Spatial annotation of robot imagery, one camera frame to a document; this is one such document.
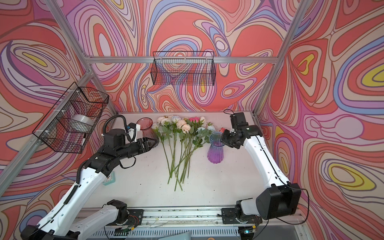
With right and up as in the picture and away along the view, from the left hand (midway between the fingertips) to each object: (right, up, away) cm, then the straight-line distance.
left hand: (156, 141), depth 71 cm
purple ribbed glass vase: (+33, -11, +27) cm, 44 cm away
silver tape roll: (-37, +11, +2) cm, 38 cm away
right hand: (+35, -2, +8) cm, 36 cm away
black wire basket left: (-42, +8, -1) cm, 43 cm away
